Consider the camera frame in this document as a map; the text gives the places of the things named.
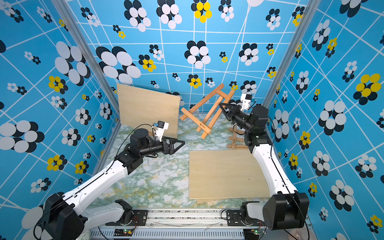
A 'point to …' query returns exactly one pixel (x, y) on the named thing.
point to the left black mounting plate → (139, 218)
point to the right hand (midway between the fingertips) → (221, 104)
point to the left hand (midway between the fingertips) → (182, 141)
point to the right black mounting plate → (234, 218)
